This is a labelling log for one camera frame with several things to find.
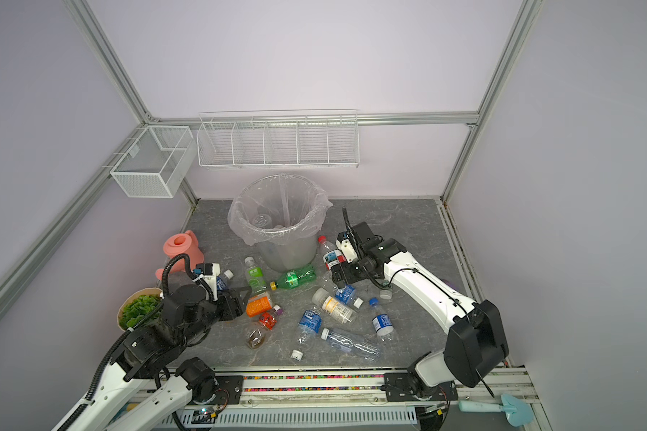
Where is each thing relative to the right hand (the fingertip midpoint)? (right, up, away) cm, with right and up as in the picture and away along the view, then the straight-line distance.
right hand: (346, 272), depth 82 cm
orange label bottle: (-28, -11, +2) cm, 30 cm away
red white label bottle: (-5, +3, +16) cm, 17 cm away
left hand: (-28, -4, -11) cm, 31 cm away
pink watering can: (-57, +8, +10) cm, 58 cm away
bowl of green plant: (-62, -9, -4) cm, 63 cm away
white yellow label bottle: (-5, -11, +2) cm, 12 cm away
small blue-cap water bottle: (+11, -15, -2) cm, 18 cm away
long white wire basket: (-25, +47, +19) cm, 57 cm away
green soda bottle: (-17, -4, +7) cm, 19 cm away
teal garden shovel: (+44, -34, -13) cm, 57 cm away
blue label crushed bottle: (0, -9, +4) cm, 10 cm away
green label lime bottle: (-31, -3, +9) cm, 33 cm away
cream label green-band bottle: (+14, -9, +7) cm, 18 cm away
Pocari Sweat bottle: (-11, -16, -3) cm, 20 cm away
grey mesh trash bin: (-21, +4, +11) cm, 24 cm away
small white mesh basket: (-68, +38, +14) cm, 79 cm away
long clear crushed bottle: (0, -20, -5) cm, 21 cm away
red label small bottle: (-24, -15, -1) cm, 28 cm away
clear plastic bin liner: (-25, +21, +17) cm, 37 cm away
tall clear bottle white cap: (-27, +16, +5) cm, 32 cm away
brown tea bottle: (-27, -19, -4) cm, 33 cm away
